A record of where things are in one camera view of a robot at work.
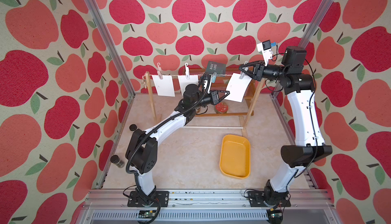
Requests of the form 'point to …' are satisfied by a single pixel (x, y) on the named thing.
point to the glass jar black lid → (133, 127)
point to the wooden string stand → (245, 128)
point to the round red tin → (221, 108)
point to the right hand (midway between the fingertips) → (241, 70)
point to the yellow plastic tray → (234, 158)
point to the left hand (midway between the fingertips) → (231, 97)
